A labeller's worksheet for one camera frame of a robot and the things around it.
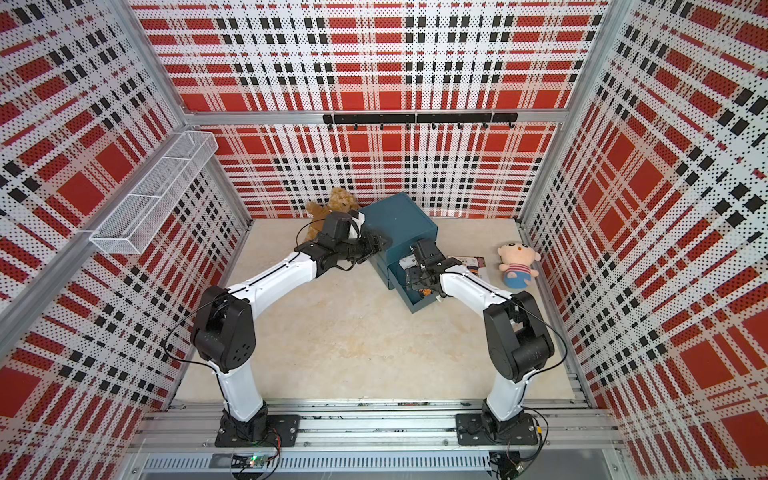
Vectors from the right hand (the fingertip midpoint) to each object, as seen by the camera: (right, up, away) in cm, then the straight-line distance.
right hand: (425, 276), depth 94 cm
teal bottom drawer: (-4, -6, -7) cm, 10 cm away
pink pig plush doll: (+32, +4, +7) cm, 33 cm away
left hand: (-11, +10, -6) cm, 16 cm away
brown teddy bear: (-31, +27, +18) cm, 45 cm away
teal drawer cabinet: (-6, +16, -2) cm, 17 cm away
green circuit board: (-43, -42, -24) cm, 64 cm away
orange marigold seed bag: (0, -5, -2) cm, 5 cm away
